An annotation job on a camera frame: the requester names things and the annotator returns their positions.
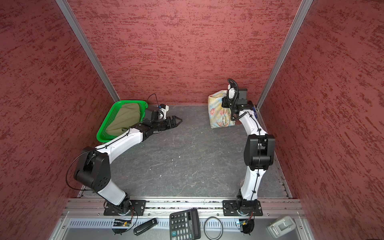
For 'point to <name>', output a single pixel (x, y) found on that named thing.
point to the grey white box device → (281, 226)
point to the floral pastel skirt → (219, 116)
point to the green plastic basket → (103, 135)
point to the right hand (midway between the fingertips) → (221, 100)
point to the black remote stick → (145, 226)
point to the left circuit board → (119, 222)
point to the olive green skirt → (129, 115)
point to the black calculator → (184, 225)
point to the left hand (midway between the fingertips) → (178, 124)
